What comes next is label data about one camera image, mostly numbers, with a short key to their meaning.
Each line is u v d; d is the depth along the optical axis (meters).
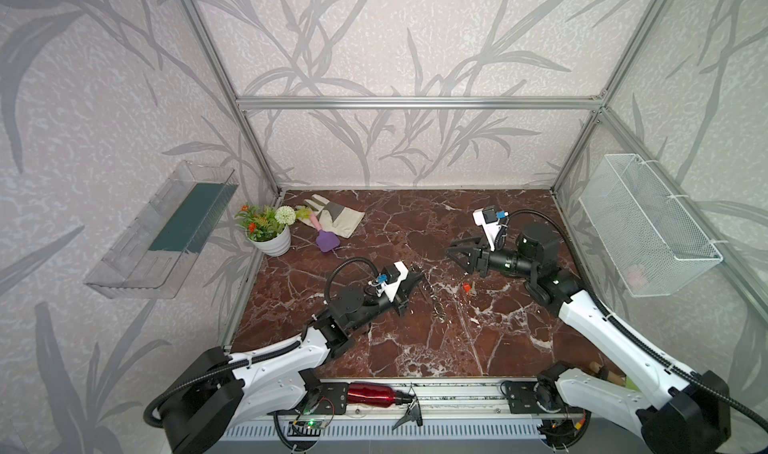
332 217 1.11
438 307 0.89
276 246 0.96
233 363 0.45
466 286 0.94
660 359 0.42
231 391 0.42
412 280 0.69
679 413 0.37
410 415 0.71
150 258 0.63
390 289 0.62
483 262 0.61
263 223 0.89
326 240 1.06
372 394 0.71
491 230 0.62
